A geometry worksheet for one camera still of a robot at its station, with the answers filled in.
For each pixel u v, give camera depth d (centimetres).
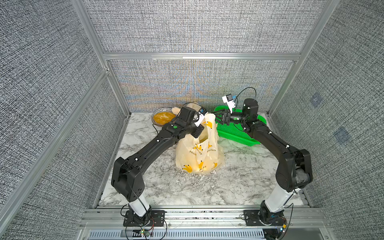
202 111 69
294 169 48
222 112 71
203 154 77
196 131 71
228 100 70
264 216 65
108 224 75
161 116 109
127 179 43
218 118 75
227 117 70
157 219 74
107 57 89
